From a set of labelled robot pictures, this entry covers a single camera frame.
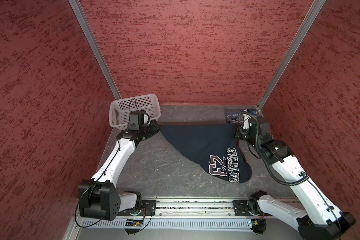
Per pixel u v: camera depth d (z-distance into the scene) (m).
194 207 0.76
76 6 0.70
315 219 0.39
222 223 0.71
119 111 1.13
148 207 0.74
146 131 0.68
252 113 0.61
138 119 0.62
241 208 0.74
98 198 0.40
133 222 0.72
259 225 0.70
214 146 0.80
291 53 0.89
